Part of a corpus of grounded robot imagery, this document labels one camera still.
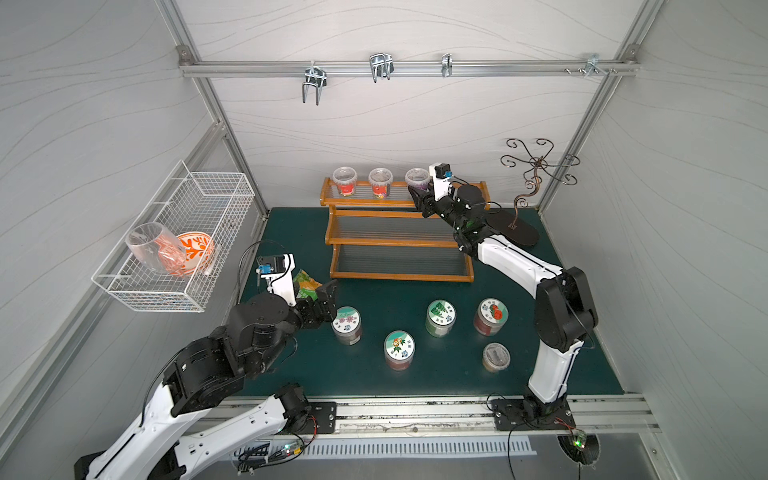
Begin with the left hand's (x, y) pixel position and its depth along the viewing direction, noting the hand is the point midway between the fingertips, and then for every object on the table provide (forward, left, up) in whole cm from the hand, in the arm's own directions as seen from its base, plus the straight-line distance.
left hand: (321, 286), depth 59 cm
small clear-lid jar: (+34, -10, 0) cm, 36 cm away
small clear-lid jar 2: (+34, -20, +1) cm, 40 cm away
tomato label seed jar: (+7, -42, -26) cm, 50 cm away
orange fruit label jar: (-3, -16, -26) cm, 31 cm away
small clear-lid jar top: (+34, -1, 0) cm, 34 cm away
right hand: (+35, -21, -1) cm, 41 cm away
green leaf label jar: (+6, -28, -26) cm, 39 cm away
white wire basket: (+26, +36, -2) cm, 45 cm away
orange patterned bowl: (+9, +30, -1) cm, 31 cm away
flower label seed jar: (+3, -2, -25) cm, 26 cm away
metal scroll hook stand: (+47, -58, -34) cm, 82 cm away
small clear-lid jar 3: (-4, -42, -29) cm, 51 cm away
